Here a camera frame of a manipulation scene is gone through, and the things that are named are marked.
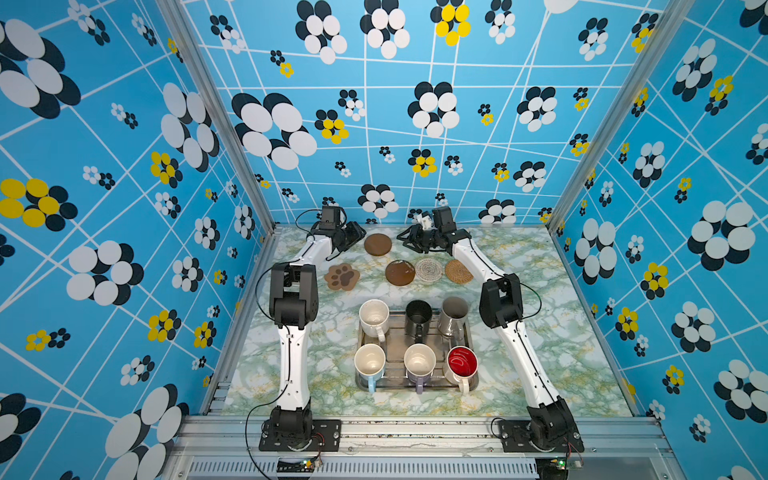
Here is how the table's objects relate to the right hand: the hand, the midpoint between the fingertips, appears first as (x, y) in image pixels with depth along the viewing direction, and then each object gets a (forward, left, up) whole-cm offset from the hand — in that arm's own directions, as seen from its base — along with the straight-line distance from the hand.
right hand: (401, 239), depth 107 cm
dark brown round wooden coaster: (+4, +9, -7) cm, 13 cm away
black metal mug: (-29, -5, -5) cm, 30 cm away
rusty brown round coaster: (-10, +1, -7) cm, 12 cm away
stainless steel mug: (-32, -15, -1) cm, 35 cm away
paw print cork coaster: (-12, +21, -7) cm, 25 cm away
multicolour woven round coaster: (-9, -9, -7) cm, 15 cm away
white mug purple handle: (-42, -5, -7) cm, 43 cm away
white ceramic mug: (-29, +9, -6) cm, 31 cm away
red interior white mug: (-43, -17, -8) cm, 47 cm away
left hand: (+2, +14, +2) cm, 14 cm away
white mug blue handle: (-42, +10, -6) cm, 44 cm away
